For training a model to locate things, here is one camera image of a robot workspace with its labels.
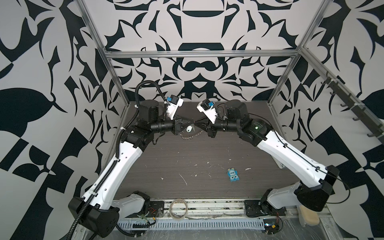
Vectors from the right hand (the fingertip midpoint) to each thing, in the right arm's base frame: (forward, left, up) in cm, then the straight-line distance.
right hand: (196, 121), depth 64 cm
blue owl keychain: (-11, -20, -35) cm, 41 cm away
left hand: (+1, +1, +1) cm, 2 cm away
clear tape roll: (-27, +9, -37) cm, 47 cm away
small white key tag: (-2, +3, -2) cm, 4 cm away
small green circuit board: (-34, -34, -37) cm, 61 cm away
